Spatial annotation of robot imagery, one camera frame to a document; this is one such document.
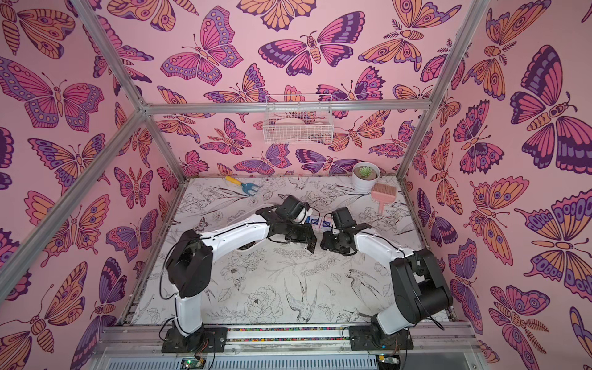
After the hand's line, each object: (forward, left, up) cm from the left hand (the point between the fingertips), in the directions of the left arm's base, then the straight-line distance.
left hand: (318, 238), depth 86 cm
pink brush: (+31, -33, -10) cm, 47 cm away
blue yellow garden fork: (+36, +34, -10) cm, 51 cm away
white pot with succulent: (+33, -23, +1) cm, 40 cm away
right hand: (0, -2, -6) cm, 6 cm away
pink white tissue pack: (+13, -5, -9) cm, 16 cm away
